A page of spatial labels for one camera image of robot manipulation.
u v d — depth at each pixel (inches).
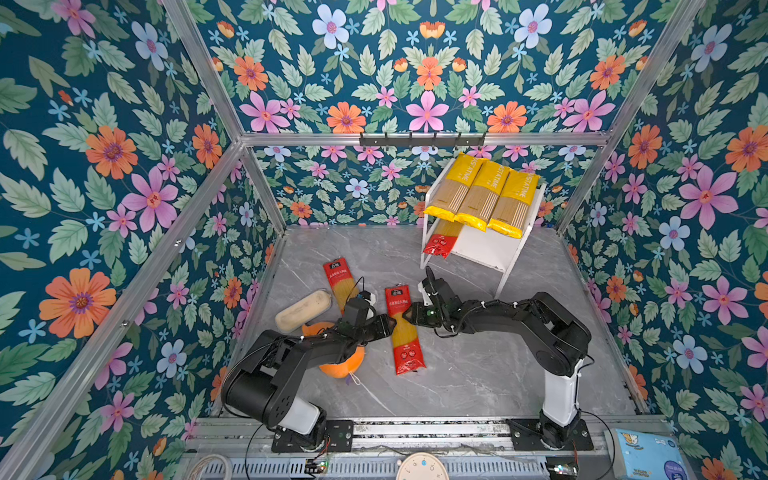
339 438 29.0
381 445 28.7
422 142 36.7
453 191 31.6
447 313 29.5
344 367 30.8
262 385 17.4
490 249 36.2
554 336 19.0
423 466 26.6
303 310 36.6
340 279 39.8
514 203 30.7
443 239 35.8
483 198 31.0
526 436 28.8
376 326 32.3
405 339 34.8
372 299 34.5
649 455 26.1
